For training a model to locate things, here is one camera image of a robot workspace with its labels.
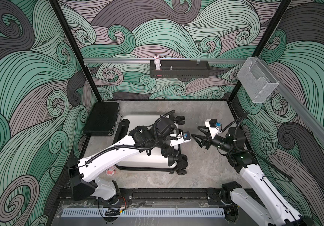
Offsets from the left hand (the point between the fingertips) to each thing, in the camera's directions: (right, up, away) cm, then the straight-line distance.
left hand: (176, 142), depth 67 cm
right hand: (+10, +4, +5) cm, 12 cm away
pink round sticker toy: (-36, -20, +13) cm, 43 cm away
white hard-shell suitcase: (-12, -10, +3) cm, 16 cm away
